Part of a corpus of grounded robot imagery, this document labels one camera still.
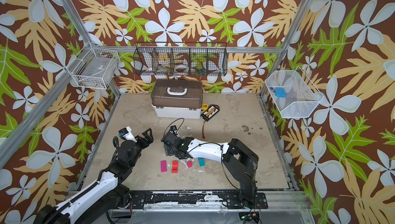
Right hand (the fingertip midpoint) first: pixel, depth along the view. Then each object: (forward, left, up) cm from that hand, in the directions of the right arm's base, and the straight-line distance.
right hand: (171, 146), depth 86 cm
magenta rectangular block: (-8, +4, -7) cm, 12 cm away
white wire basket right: (+15, -69, +24) cm, 74 cm away
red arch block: (-9, -2, -7) cm, 11 cm away
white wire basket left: (+36, +44, +28) cm, 63 cm away
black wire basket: (+49, -2, +25) cm, 56 cm away
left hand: (+5, +13, +9) cm, 17 cm away
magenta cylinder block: (-8, -10, -5) cm, 14 cm away
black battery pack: (+28, -25, -5) cm, 38 cm away
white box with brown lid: (+23, -4, +16) cm, 28 cm away
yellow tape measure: (+32, -21, -3) cm, 38 cm away
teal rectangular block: (-7, -17, -6) cm, 19 cm away
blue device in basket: (+24, -63, +19) cm, 70 cm away
